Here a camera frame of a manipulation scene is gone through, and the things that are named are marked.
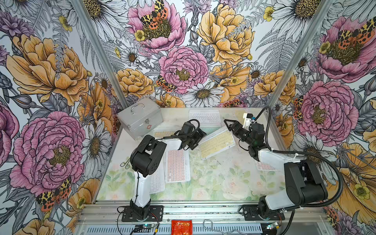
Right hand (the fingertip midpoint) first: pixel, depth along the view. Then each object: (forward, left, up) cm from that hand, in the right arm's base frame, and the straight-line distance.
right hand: (224, 125), depth 86 cm
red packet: (-46, +25, -18) cm, 55 cm away
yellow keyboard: (-3, +4, -12) cm, 13 cm away
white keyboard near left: (-23, +40, -18) cm, 50 cm away
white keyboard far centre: (+23, +7, -18) cm, 30 cm away
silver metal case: (+12, +52, -3) cm, 53 cm away
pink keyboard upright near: (-15, +29, -19) cm, 38 cm away
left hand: (-1, +11, -15) cm, 19 cm away
